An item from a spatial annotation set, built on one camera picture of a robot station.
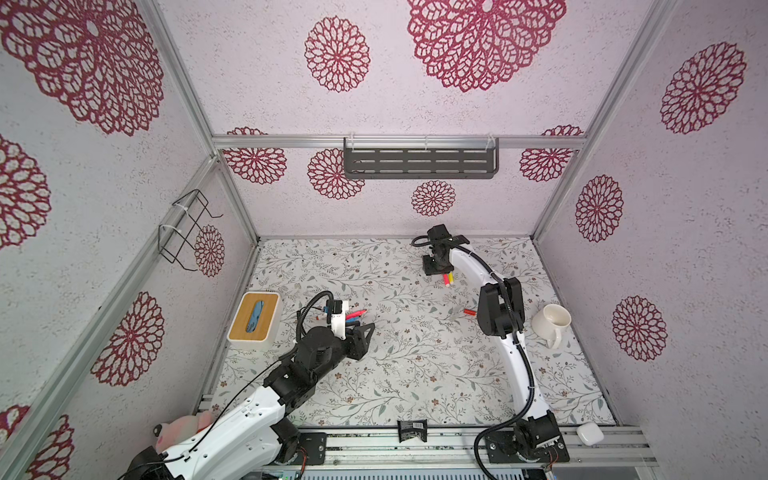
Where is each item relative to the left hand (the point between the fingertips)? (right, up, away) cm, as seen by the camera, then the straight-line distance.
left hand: (367, 329), depth 78 cm
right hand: (+22, +17, +32) cm, 43 cm away
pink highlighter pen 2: (-5, 0, +20) cm, 21 cm away
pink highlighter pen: (+27, +12, +30) cm, 42 cm away
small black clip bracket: (+10, -25, -2) cm, 27 cm away
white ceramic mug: (+54, -1, +12) cm, 55 cm away
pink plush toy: (-45, -22, -6) cm, 50 cm away
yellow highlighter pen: (+29, +13, +29) cm, 43 cm away
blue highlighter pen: (-6, -1, +20) cm, 21 cm away
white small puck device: (+56, -26, -2) cm, 62 cm away
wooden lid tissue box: (-36, 0, +16) cm, 40 cm away
